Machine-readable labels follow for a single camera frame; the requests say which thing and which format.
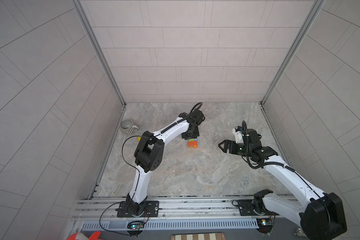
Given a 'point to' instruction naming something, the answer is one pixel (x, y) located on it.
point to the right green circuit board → (265, 225)
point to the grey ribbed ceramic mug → (127, 127)
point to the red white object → (82, 236)
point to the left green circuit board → (135, 226)
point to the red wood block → (193, 144)
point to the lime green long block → (191, 140)
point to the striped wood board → (215, 236)
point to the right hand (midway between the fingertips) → (223, 146)
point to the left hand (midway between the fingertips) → (197, 135)
